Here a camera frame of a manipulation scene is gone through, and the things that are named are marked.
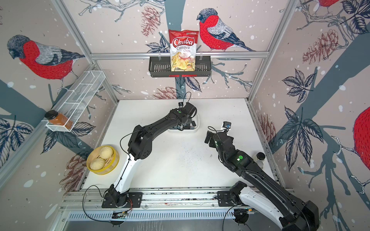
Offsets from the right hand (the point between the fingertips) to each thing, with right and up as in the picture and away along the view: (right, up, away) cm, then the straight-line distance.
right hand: (214, 132), depth 78 cm
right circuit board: (+14, -39, -8) cm, 42 cm away
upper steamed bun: (-64, -13, +7) cm, 66 cm away
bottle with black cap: (+26, -14, -1) cm, 29 cm away
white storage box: (-15, 0, +23) cm, 27 cm away
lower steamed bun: (-67, -18, +3) cm, 69 cm away
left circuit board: (-50, -41, -6) cm, 65 cm away
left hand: (-15, +7, +21) cm, 27 cm away
